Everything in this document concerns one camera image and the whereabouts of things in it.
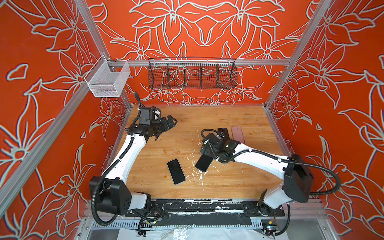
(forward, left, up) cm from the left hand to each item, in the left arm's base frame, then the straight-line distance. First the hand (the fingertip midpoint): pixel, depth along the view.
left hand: (170, 123), depth 80 cm
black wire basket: (+39, -7, +6) cm, 41 cm away
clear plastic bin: (+28, +45, +8) cm, 53 cm away
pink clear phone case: (+10, -43, -22) cm, 50 cm away
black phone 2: (-13, -19, -20) cm, 31 cm away
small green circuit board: (-42, -51, -24) cm, 70 cm away
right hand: (-9, -19, -13) cm, 25 cm away
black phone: (-19, -4, -21) cm, 29 cm away
